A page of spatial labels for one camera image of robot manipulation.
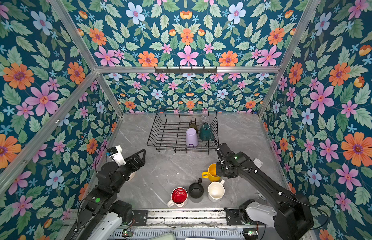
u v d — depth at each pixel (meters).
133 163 0.63
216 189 0.82
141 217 0.74
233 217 0.73
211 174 0.80
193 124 1.03
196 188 0.82
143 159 0.66
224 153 0.63
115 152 0.62
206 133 0.98
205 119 1.05
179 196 0.76
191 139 0.92
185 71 0.93
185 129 1.11
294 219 0.38
